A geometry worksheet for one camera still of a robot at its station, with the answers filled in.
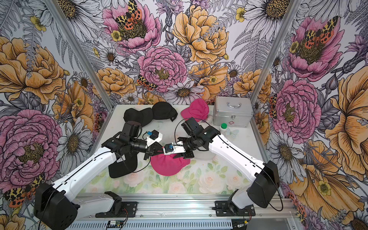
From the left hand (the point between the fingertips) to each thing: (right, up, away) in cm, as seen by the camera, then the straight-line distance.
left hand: (165, 153), depth 71 cm
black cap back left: (-22, +19, +40) cm, 50 cm away
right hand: (+6, -1, +1) cm, 6 cm away
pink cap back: (+19, +24, +45) cm, 55 cm away
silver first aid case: (+44, +22, +31) cm, 58 cm away
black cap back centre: (-8, +23, +41) cm, 48 cm away
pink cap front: (+1, -7, +2) cm, 7 cm away
